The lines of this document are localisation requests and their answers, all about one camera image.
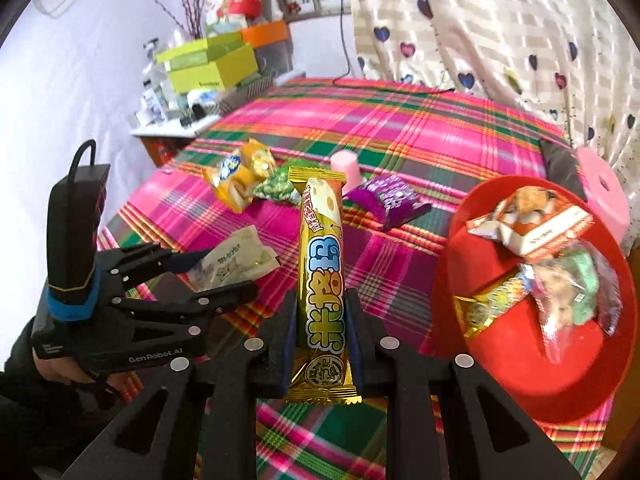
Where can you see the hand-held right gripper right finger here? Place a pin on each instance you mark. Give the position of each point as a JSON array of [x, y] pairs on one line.
[[354, 340]]

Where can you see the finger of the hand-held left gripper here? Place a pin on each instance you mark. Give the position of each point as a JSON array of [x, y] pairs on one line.
[[235, 295], [190, 261]]

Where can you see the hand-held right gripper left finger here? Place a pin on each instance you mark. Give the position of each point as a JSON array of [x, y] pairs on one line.
[[289, 340]]

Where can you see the white green snack packet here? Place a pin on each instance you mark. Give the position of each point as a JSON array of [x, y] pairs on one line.
[[235, 260]]

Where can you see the long yellow snack bar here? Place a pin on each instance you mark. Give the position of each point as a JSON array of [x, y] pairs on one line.
[[322, 270]]

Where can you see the yellow chips packet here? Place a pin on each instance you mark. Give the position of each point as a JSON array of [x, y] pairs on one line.
[[240, 175]]

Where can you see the green pea packet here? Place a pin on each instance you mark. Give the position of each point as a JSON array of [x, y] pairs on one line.
[[275, 187]]

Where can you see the small gold snack packet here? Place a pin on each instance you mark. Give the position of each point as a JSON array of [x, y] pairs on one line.
[[492, 302]]

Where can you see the purple snack packet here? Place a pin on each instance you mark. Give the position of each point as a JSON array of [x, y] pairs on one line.
[[390, 197]]

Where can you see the pink jelly cup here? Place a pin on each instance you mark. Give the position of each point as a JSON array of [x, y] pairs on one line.
[[345, 167]]

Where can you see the red round plastic basket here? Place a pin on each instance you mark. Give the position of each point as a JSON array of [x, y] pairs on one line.
[[525, 370]]

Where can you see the orange white snack packet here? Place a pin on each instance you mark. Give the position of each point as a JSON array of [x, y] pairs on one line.
[[540, 230]]

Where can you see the clear bag of nuts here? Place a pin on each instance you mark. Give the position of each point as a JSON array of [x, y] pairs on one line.
[[570, 285]]

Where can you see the person's left hand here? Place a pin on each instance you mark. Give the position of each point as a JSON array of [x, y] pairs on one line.
[[55, 370]]

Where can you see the white side table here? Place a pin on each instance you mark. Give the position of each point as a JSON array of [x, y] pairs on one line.
[[165, 130]]

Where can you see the group of cosmetic bottles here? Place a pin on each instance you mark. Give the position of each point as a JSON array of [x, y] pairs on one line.
[[155, 95]]

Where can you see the patterned black white box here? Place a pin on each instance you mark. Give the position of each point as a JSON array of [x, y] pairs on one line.
[[247, 92]]

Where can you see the large green gift box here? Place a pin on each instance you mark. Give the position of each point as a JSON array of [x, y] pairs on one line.
[[210, 75]]

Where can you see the flat green gift box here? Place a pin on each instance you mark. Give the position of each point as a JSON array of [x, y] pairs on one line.
[[185, 52]]

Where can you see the clear plastic box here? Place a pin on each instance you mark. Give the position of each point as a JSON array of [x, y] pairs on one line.
[[275, 57]]

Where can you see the orange box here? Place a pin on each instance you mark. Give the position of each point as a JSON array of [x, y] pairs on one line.
[[267, 32]]

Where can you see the dried flower branches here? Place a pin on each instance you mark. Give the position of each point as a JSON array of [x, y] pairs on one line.
[[187, 5]]

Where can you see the pink plastic stool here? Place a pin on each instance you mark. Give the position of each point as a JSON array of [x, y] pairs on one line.
[[605, 185]]

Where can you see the heart print curtain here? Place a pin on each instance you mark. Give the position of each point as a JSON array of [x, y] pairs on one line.
[[475, 20]]

